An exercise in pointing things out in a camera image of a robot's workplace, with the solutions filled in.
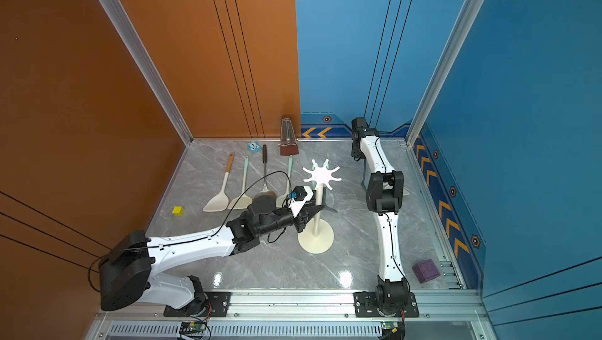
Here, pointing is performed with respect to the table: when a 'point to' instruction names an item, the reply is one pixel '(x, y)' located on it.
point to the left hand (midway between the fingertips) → (321, 201)
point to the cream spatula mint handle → (244, 200)
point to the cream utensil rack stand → (319, 234)
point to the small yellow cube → (178, 211)
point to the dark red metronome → (288, 145)
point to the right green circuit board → (390, 325)
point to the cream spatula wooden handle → (230, 162)
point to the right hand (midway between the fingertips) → (365, 154)
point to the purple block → (426, 270)
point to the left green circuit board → (194, 326)
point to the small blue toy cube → (255, 147)
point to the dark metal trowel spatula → (264, 157)
